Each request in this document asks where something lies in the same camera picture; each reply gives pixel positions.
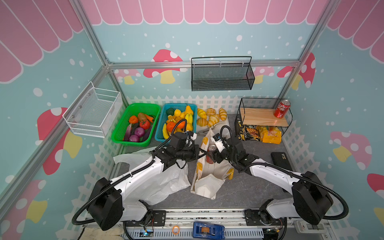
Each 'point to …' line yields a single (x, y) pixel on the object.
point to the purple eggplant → (128, 133)
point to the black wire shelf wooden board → (260, 111)
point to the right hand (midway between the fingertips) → (210, 148)
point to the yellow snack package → (272, 135)
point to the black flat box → (280, 159)
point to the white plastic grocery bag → (158, 189)
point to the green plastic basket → (120, 129)
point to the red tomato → (145, 124)
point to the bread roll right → (222, 114)
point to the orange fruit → (170, 126)
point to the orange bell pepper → (133, 119)
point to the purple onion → (139, 131)
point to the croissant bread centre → (213, 119)
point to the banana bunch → (165, 132)
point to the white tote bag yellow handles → (209, 177)
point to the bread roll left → (201, 113)
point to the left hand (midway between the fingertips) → (206, 156)
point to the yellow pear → (188, 110)
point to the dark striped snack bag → (248, 132)
